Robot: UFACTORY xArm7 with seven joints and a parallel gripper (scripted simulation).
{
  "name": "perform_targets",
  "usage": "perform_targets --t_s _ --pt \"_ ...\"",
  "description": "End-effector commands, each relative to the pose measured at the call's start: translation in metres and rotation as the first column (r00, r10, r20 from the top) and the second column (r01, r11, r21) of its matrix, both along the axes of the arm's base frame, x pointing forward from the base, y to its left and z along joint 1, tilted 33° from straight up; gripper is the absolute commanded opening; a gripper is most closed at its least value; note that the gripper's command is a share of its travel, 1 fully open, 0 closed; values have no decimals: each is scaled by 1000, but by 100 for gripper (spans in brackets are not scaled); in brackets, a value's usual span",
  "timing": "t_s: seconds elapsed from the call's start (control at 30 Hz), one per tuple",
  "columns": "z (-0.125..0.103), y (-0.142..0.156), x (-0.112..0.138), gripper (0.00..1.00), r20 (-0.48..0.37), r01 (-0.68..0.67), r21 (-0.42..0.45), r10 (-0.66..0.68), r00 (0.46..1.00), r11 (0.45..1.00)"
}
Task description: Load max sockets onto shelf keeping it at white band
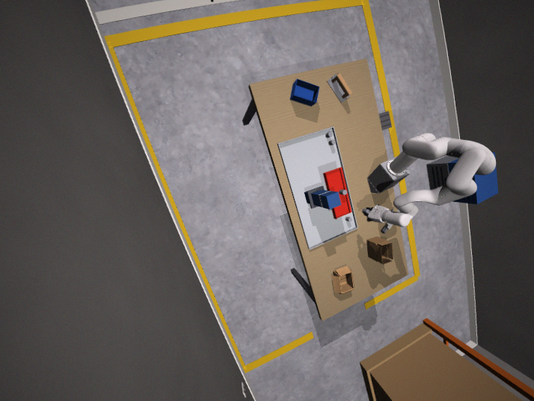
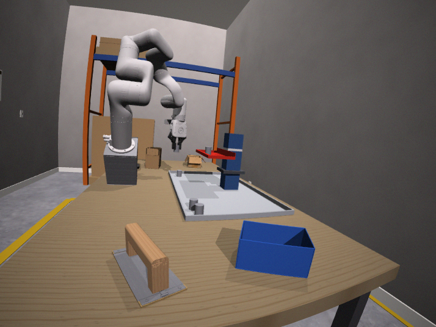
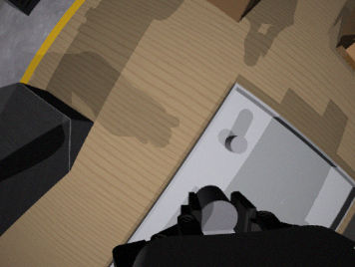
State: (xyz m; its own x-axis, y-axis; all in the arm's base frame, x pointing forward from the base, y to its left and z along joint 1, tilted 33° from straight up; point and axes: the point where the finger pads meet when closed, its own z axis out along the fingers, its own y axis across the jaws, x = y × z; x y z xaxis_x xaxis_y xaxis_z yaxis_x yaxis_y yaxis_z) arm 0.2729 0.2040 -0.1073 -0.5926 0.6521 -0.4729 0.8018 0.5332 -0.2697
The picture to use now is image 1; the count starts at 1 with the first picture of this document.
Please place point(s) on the blue open box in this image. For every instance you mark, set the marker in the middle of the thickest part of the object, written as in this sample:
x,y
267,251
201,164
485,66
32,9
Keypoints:
x,y
304,92

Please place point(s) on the sanding float with wooden handle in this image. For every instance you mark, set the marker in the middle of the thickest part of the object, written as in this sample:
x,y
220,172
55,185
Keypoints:
x,y
339,87

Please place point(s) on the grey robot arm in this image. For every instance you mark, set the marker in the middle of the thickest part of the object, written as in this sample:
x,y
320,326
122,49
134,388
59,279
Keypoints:
x,y
473,160

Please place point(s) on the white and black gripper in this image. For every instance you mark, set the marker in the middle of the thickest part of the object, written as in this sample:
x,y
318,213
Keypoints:
x,y
375,213

